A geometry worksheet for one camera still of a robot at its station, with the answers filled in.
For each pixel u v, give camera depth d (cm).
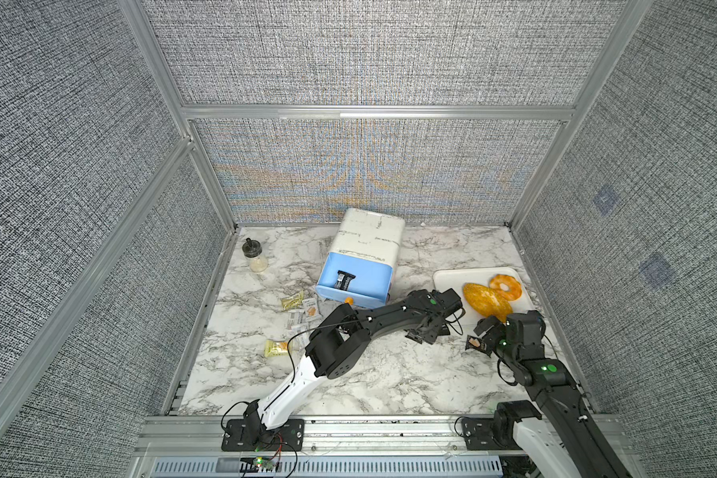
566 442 49
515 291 98
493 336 73
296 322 92
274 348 86
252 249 100
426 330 80
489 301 92
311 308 95
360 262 83
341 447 73
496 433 71
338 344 56
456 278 106
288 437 74
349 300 79
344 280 84
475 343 86
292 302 97
